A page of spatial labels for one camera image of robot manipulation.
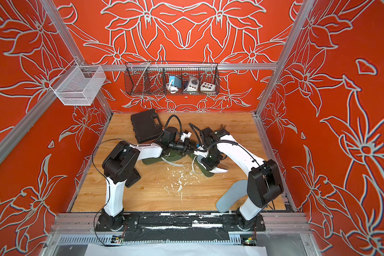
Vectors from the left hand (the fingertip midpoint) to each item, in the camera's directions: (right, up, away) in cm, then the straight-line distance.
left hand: (200, 149), depth 86 cm
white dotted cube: (+5, +37, +8) cm, 38 cm away
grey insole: (+21, -21, -2) cm, 30 cm away
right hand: (+3, -9, -7) cm, 11 cm away
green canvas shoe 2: (+3, -12, -4) cm, 13 cm away
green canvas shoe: (-13, -4, -3) cm, 14 cm away
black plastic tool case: (-35, +13, +21) cm, 43 cm away
